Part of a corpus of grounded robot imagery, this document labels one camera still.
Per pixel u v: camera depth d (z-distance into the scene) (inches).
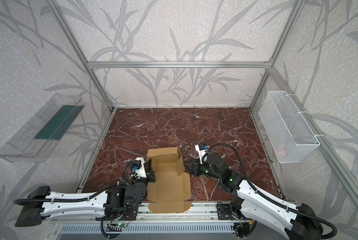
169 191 30.3
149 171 25.2
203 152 26.8
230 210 25.6
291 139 24.3
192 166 26.1
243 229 28.3
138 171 23.6
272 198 18.4
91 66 37.1
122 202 22.4
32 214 17.0
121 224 27.8
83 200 19.5
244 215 24.1
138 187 21.5
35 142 25.0
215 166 22.0
